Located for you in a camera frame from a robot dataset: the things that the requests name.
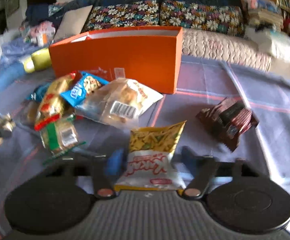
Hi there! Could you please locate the yellow white chips packet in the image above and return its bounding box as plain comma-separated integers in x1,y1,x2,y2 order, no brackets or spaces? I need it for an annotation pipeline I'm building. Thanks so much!
114,121,186,192

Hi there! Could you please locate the clear bread roll packet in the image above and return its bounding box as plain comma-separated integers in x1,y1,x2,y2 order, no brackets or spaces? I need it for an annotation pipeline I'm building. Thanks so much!
75,78,163,129

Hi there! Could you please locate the yellow red rice cracker packet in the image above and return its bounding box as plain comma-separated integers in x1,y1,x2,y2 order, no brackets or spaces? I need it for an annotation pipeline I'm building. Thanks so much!
34,72,77,131

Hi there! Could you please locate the green white snack packet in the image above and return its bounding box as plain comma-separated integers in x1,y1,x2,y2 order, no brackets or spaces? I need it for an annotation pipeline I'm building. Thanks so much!
39,114,86,162

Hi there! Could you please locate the dark red snack packet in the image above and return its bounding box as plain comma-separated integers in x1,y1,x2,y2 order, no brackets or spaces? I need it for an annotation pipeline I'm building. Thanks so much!
196,98,259,152

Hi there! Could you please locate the plaid blue tablecloth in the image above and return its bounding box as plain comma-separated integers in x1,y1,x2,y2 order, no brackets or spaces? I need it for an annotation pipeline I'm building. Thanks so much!
0,55,290,240

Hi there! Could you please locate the blue cookie packet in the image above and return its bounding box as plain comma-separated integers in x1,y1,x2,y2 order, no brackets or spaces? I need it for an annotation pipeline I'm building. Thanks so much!
60,72,109,107

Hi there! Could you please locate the yellow green mug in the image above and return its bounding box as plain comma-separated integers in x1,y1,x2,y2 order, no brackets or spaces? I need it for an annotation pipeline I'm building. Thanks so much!
21,48,52,73

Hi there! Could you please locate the orange cardboard box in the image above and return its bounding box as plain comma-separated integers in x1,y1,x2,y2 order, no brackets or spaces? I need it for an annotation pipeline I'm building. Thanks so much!
49,25,183,94

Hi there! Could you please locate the quilted beige sofa cover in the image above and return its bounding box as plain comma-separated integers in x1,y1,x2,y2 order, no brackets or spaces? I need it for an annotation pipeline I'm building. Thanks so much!
182,29,272,72

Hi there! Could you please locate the blue striped blanket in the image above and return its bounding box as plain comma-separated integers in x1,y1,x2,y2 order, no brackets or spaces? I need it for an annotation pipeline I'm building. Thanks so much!
0,37,39,93

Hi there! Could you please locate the pink plastic bag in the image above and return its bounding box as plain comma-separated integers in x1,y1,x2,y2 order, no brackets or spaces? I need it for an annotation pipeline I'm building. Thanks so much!
23,21,56,44

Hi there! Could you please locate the beige plain pillow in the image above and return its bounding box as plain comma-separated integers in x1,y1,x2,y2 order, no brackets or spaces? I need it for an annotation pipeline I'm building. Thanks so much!
54,5,93,41

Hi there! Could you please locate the right floral cushion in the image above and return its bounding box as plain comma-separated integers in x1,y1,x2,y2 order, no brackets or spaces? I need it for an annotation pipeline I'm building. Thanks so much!
159,0,245,37

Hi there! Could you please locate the floral cushion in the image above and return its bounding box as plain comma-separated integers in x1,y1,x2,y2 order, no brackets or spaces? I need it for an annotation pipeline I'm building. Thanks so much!
82,0,159,32
159,0,245,37

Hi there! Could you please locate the left floral cushion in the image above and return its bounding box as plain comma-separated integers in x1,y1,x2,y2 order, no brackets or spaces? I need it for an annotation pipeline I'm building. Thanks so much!
82,0,159,32

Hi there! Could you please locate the stack of books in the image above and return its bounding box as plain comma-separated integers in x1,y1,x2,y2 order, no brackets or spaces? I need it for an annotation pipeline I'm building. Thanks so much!
245,0,283,31

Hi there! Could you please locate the small framed wall picture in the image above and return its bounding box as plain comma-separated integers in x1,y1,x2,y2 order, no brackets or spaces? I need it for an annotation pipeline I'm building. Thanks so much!
5,0,20,17

